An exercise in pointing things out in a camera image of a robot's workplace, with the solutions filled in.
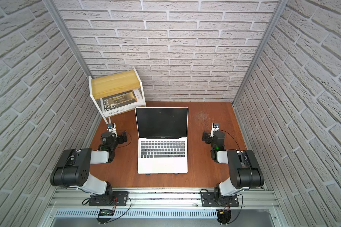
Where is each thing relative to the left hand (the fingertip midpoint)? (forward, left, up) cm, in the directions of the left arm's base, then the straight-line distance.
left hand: (116, 129), depth 94 cm
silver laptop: (-11, -32, +4) cm, 34 cm away
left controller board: (-46, -3, -10) cm, 47 cm away
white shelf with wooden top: (+9, -5, +24) cm, 26 cm away
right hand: (-1, -63, +1) cm, 63 cm away
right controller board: (-48, -65, -7) cm, 81 cm away
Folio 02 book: (+11, -1, +12) cm, 17 cm away
